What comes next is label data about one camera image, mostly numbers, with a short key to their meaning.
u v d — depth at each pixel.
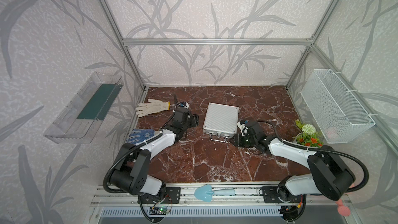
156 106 1.08
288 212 0.74
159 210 0.71
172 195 0.73
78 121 0.64
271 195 0.73
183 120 0.69
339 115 0.62
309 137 0.77
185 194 0.75
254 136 0.69
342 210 0.62
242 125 0.84
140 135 0.96
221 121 0.95
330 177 0.42
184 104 0.81
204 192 0.73
